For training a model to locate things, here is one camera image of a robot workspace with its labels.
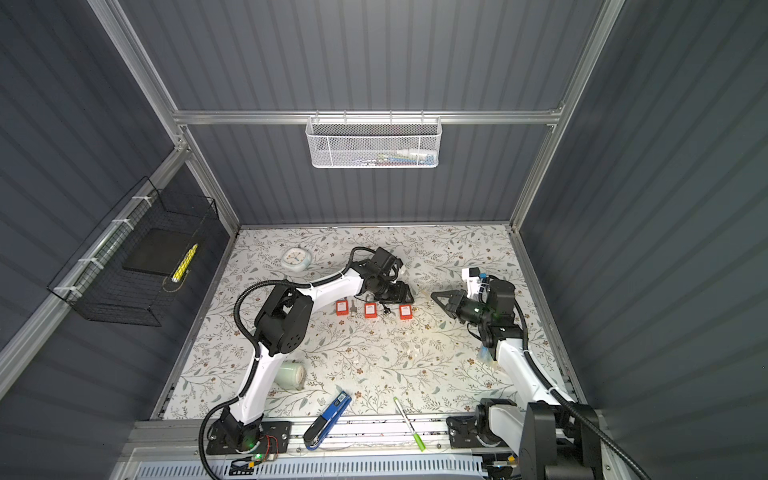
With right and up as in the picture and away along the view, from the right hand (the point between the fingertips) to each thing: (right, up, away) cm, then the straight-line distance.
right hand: (436, 299), depth 80 cm
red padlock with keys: (-19, -6, +16) cm, 26 cm away
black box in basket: (-71, +13, -5) cm, 72 cm away
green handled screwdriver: (-6, -34, -6) cm, 35 cm away
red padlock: (-8, -6, +14) cm, 17 cm away
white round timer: (-47, +10, +28) cm, 56 cm away
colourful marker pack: (+8, -9, -17) cm, 21 cm away
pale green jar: (-38, -19, -4) cm, 43 cm away
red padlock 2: (-28, -5, +14) cm, 32 cm away
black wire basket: (-77, +8, -9) cm, 78 cm away
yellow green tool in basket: (-64, +10, -6) cm, 65 cm away
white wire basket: (-19, +54, +32) cm, 66 cm away
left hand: (-7, -2, +17) cm, 19 cm away
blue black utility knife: (-30, -30, -9) cm, 43 cm away
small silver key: (-25, -6, +17) cm, 30 cm away
